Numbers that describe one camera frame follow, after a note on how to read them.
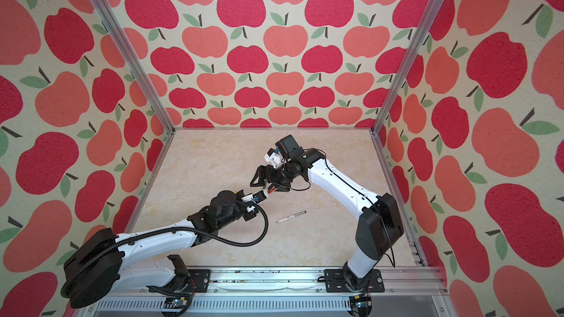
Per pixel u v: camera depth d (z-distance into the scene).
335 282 0.73
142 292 0.73
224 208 0.60
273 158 0.76
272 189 0.75
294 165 0.59
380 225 0.43
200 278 0.75
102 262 0.42
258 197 0.66
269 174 0.69
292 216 0.89
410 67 0.93
